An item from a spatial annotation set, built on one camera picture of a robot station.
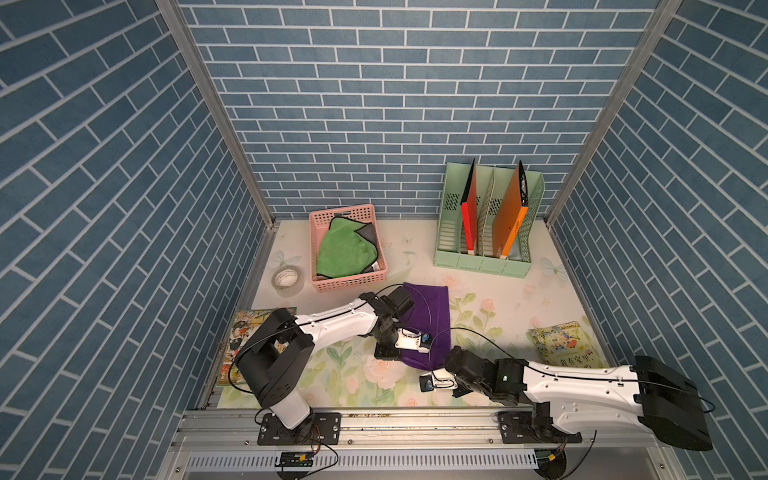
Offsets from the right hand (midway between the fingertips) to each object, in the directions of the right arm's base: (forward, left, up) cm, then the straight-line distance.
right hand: (442, 362), depth 81 cm
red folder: (+37, -6, +24) cm, 44 cm away
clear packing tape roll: (+24, +53, -2) cm, 58 cm away
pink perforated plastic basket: (+50, +48, +1) cm, 69 cm away
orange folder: (+38, -19, +22) cm, 48 cm away
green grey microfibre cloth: (+40, +35, -2) cm, 53 cm away
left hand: (+2, +11, -1) cm, 11 cm away
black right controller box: (-20, -26, -4) cm, 33 cm away
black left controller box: (-24, +35, -6) cm, 43 cm away
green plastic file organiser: (+45, -4, -2) cm, 45 cm away
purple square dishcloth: (+16, +3, -3) cm, 17 cm away
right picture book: (+10, -38, -4) cm, 40 cm away
